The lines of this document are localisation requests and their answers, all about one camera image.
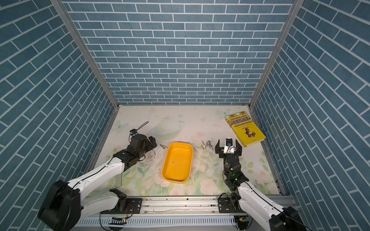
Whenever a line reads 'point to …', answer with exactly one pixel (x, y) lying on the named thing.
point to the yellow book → (249, 133)
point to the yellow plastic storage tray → (178, 162)
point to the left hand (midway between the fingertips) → (154, 142)
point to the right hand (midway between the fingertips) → (229, 141)
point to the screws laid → (162, 147)
